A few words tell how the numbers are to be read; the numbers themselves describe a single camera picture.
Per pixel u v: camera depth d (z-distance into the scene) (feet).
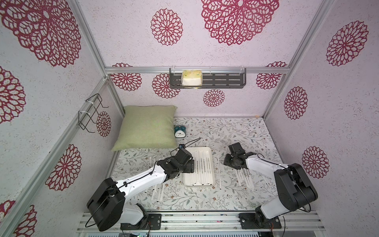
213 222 2.46
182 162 2.10
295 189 1.47
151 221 2.41
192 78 2.95
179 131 3.39
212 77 3.03
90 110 2.55
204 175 2.95
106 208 1.35
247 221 2.40
